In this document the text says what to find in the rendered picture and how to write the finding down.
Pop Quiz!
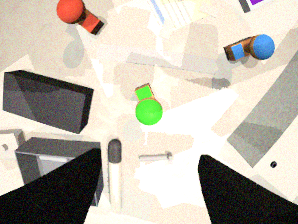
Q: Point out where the blue and brown rubber stamp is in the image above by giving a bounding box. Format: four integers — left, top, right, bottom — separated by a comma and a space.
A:
222, 34, 275, 60

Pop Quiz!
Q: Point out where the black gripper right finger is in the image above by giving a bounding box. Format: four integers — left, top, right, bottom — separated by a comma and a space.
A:
197, 155, 298, 224

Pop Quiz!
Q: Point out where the white rectangular card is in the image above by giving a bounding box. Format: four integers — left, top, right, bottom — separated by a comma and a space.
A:
146, 0, 220, 40

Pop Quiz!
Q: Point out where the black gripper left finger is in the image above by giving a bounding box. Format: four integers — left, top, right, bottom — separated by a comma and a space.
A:
0, 148, 102, 224

